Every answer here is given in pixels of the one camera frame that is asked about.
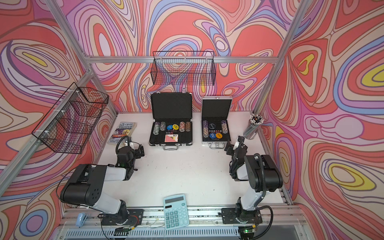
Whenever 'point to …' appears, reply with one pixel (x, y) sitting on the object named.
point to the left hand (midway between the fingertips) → (135, 146)
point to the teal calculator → (175, 211)
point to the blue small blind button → (212, 135)
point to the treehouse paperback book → (123, 129)
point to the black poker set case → (171, 123)
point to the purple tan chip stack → (205, 131)
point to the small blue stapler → (81, 219)
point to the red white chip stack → (182, 126)
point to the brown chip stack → (187, 126)
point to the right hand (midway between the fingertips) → (234, 144)
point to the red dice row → (215, 131)
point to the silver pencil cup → (255, 121)
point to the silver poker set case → (215, 121)
